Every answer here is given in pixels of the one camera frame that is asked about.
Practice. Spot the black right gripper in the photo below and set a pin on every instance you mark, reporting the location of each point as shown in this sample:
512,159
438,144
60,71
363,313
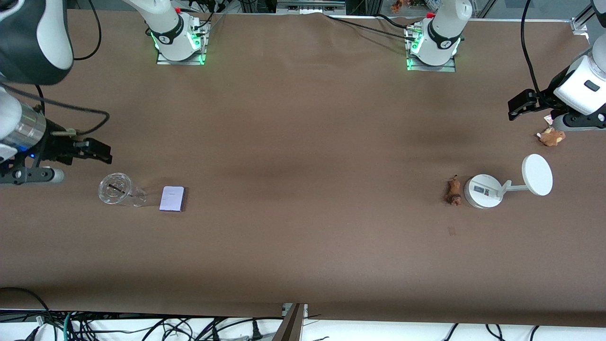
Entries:
53,145

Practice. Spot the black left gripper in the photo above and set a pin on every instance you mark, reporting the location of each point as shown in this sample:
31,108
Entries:
549,95

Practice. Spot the small brown plush toy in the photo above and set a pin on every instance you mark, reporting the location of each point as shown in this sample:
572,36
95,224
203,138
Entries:
453,190

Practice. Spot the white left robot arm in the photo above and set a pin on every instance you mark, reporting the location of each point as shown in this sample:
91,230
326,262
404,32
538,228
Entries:
445,28

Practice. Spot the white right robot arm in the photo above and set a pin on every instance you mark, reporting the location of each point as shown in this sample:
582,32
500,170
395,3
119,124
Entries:
42,38

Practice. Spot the small pink tag card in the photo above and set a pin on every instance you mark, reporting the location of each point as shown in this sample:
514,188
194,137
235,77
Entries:
548,119

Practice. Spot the clear plastic cup with lid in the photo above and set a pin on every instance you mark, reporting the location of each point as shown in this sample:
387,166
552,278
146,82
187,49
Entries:
116,189

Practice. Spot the white round desk lamp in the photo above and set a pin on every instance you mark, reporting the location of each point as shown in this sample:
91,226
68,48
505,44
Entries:
483,192

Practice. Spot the brown table support beam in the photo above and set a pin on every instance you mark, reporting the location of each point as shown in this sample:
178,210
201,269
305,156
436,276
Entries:
289,327

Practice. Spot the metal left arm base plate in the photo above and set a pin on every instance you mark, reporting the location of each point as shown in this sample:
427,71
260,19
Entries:
447,69

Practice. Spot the aluminium frame corner profile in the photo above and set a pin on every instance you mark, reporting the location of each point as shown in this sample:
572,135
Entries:
581,22

